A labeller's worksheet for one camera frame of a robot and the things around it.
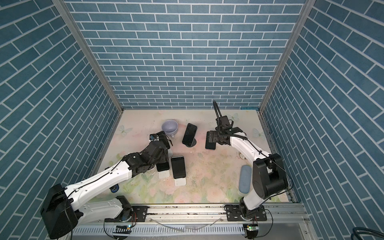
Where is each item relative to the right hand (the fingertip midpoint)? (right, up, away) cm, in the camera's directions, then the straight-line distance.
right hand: (216, 135), depth 91 cm
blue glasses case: (+16, -24, -8) cm, 30 cm away
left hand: (-30, -9, -9) cm, 32 cm away
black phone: (-21, -15, -14) cm, 29 cm away
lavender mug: (-32, +5, +16) cm, 36 cm away
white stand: (-31, -22, -5) cm, 39 cm away
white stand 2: (-22, -25, -8) cm, 34 cm away
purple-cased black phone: (-3, -7, +8) cm, 12 cm away
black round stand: (-14, -6, +5) cm, 16 cm away
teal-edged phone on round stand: (-17, 0, +8) cm, 19 cm away
